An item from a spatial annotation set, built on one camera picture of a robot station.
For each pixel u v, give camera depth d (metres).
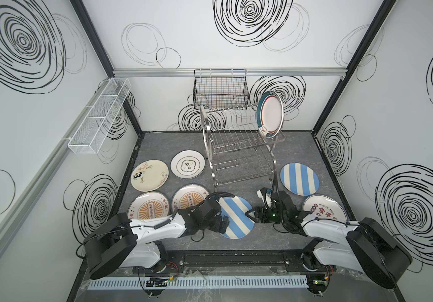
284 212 0.68
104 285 0.69
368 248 0.43
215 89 1.24
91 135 0.89
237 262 0.75
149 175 1.00
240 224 0.84
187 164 1.05
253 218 0.78
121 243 0.42
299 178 0.99
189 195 0.92
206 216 0.64
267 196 0.79
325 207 0.89
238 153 1.08
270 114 0.81
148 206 0.89
